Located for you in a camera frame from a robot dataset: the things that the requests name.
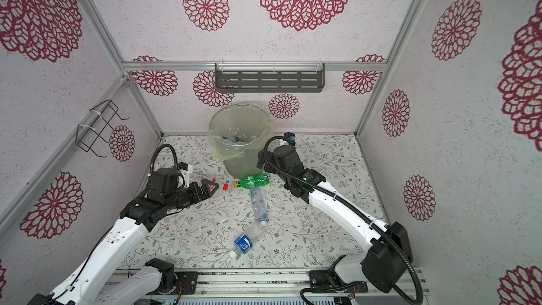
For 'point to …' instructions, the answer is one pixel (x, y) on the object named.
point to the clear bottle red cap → (225, 186)
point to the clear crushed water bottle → (260, 207)
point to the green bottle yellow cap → (261, 180)
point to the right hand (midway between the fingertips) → (267, 153)
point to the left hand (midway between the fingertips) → (211, 191)
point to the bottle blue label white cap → (244, 243)
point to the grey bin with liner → (240, 159)
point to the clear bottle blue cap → (236, 135)
